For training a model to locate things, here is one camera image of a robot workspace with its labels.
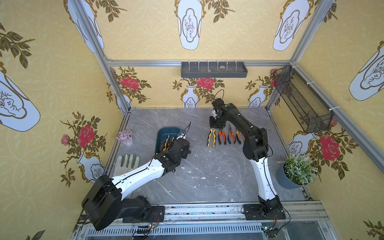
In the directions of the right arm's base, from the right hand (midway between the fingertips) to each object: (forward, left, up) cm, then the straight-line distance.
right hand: (211, 126), depth 101 cm
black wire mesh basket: (-2, -56, +17) cm, 58 cm away
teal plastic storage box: (-4, +32, -6) cm, 32 cm away
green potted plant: (-32, -40, +9) cm, 52 cm away
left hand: (-18, +16, +7) cm, 25 cm away
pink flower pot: (-13, +53, +4) cm, 55 cm away
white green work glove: (-27, +52, -5) cm, 59 cm away
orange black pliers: (-3, -13, -7) cm, 15 cm away
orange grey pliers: (-3, -9, -7) cm, 12 cm away
